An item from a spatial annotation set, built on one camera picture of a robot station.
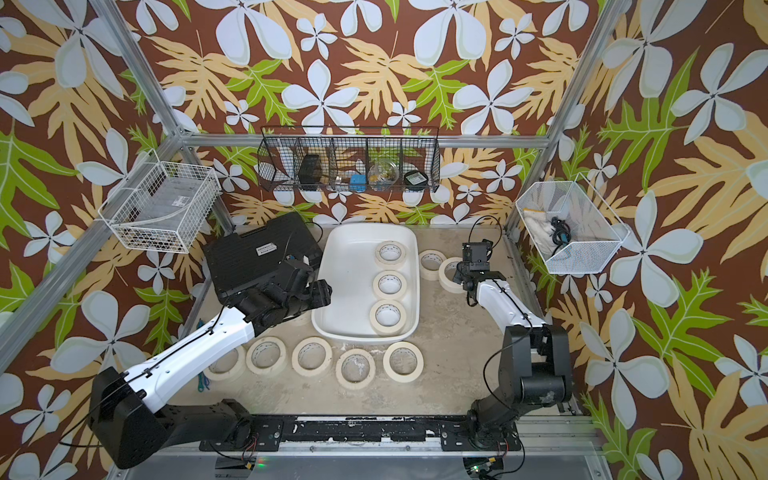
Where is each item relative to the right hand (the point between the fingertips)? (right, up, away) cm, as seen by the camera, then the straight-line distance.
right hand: (469, 271), depth 93 cm
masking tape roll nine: (-35, -28, -8) cm, 46 cm away
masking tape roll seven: (-48, -25, -7) cm, 55 cm away
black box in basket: (-52, +33, +6) cm, 62 cm away
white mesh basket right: (+27, +12, -10) cm, 31 cm away
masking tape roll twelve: (-22, -29, -11) cm, 38 cm away
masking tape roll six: (-23, +3, +14) cm, 27 cm away
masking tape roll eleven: (-26, -15, +1) cm, 30 cm away
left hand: (-43, -4, -12) cm, 45 cm away
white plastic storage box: (-41, +4, +15) cm, 44 cm away
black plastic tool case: (-72, +6, +10) cm, 72 cm away
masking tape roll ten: (-25, -5, +9) cm, 27 cm away
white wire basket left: (-87, +19, -14) cm, 90 cm away
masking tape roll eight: (-10, +3, +15) cm, 18 cm away
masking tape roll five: (-7, -4, -3) cm, 9 cm away
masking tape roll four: (-62, -24, -7) cm, 67 cm away
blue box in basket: (-35, +29, +2) cm, 46 cm away
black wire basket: (-39, +37, +5) cm, 54 cm away
